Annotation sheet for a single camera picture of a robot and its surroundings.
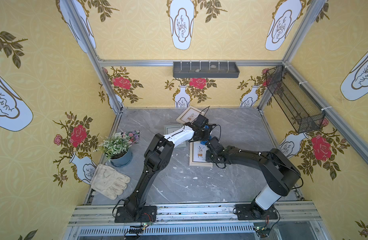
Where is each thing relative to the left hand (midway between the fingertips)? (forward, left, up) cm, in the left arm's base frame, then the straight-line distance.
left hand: (209, 137), depth 100 cm
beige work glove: (-26, +60, -3) cm, 66 cm away
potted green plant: (-14, +53, +13) cm, 56 cm away
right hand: (-14, +2, -3) cm, 14 cm away
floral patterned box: (+5, +52, -3) cm, 52 cm away
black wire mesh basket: (0, -50, +23) cm, 55 cm away
